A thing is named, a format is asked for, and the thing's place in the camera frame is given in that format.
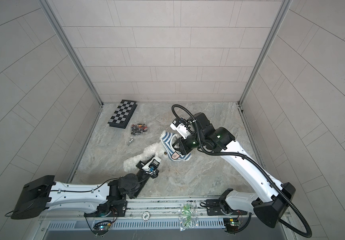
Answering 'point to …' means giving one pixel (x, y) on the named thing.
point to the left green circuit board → (101, 227)
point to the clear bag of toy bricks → (137, 128)
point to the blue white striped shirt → (171, 153)
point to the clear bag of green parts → (188, 216)
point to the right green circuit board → (232, 224)
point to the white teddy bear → (152, 149)
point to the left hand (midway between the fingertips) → (161, 153)
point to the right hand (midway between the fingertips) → (172, 149)
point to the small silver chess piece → (130, 142)
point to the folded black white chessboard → (122, 114)
